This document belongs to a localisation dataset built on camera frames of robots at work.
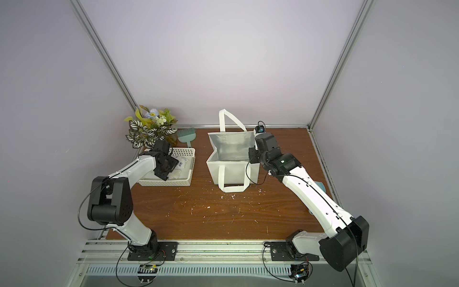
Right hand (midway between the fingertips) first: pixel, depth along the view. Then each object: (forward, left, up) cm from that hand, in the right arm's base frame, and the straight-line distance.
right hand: (255, 144), depth 76 cm
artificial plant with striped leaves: (+11, +52, 0) cm, 53 cm away
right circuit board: (-43, -18, -29) cm, 55 cm away
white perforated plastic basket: (-1, +40, -27) cm, 48 cm away
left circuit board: (-45, +45, -30) cm, 70 cm away
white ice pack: (-2, +41, -21) cm, 46 cm away
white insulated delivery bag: (-7, +12, -5) cm, 15 cm away
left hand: (+2, +41, -21) cm, 46 cm away
